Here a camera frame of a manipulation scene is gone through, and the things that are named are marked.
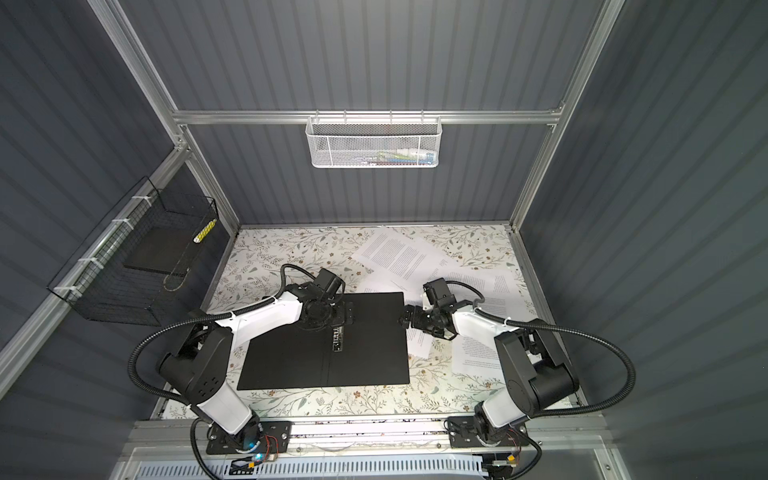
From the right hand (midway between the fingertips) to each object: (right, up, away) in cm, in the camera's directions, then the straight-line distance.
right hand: (414, 324), depth 91 cm
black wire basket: (-66, +19, -22) cm, 72 cm away
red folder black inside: (-13, -7, -5) cm, 16 cm away
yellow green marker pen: (-59, +27, -11) cm, 66 cm away
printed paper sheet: (+18, -8, -5) cm, 20 cm away
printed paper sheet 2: (+1, -5, -2) cm, 6 cm away
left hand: (-21, +1, -1) cm, 22 cm away
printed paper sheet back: (-3, +18, +18) cm, 26 cm away
